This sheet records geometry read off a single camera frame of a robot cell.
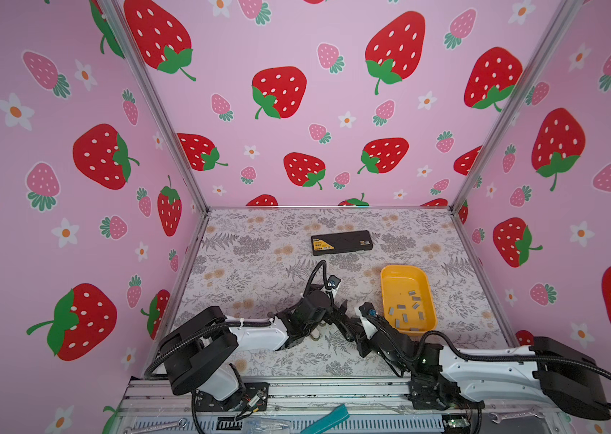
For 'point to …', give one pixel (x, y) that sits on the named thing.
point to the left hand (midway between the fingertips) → (336, 294)
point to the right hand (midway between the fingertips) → (346, 324)
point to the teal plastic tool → (337, 416)
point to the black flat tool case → (341, 242)
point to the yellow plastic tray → (408, 299)
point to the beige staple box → (315, 334)
